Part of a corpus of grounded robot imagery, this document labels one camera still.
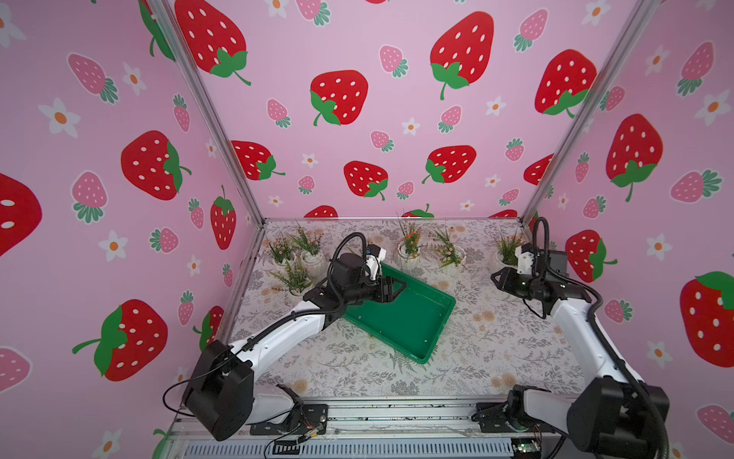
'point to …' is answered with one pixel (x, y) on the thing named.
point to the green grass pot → (506, 254)
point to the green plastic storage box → (409, 323)
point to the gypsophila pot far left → (282, 251)
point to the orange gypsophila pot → (408, 251)
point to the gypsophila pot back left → (312, 256)
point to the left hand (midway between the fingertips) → (402, 283)
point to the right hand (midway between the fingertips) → (493, 277)
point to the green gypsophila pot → (296, 280)
